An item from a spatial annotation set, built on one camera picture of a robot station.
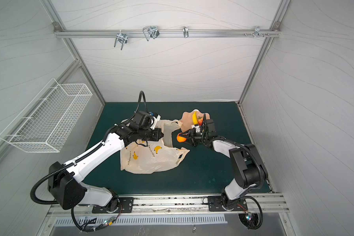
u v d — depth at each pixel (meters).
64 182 0.39
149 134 0.66
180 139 0.83
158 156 0.78
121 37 0.78
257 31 0.76
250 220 0.72
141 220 0.70
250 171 0.45
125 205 0.74
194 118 1.06
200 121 1.04
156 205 0.75
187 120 1.06
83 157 0.44
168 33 0.77
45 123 0.68
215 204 0.73
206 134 0.73
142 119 0.60
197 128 0.86
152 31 0.77
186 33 0.78
